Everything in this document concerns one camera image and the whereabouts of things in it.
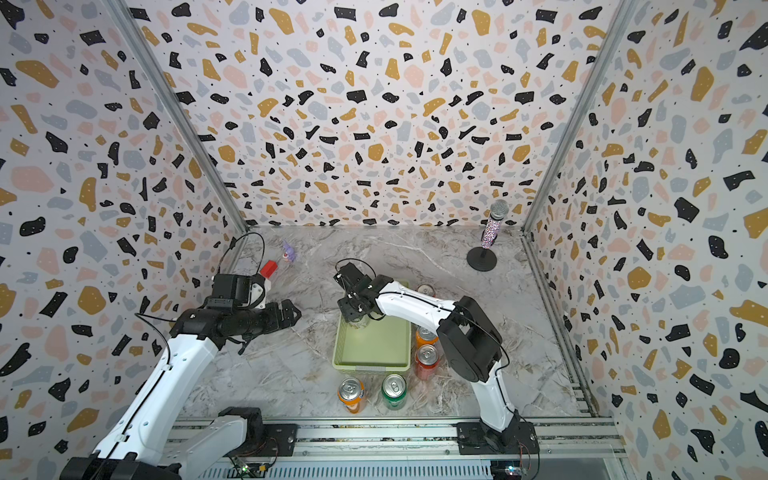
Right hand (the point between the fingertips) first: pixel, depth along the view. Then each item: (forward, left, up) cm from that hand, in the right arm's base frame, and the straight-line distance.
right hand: (353, 306), depth 90 cm
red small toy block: (+17, +33, -5) cm, 38 cm away
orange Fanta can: (-25, -3, +2) cm, 26 cm away
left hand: (-9, +14, +9) cm, 19 cm away
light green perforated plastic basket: (-9, -9, -8) cm, 15 cm away
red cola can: (-17, -22, +2) cm, 28 cm away
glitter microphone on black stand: (+26, -44, -7) cm, 52 cm away
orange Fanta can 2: (-10, -21, +1) cm, 24 cm away
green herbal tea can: (-4, -3, -3) cm, 5 cm away
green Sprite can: (-25, -14, +2) cm, 28 cm away
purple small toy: (+24, +28, -5) cm, 37 cm away
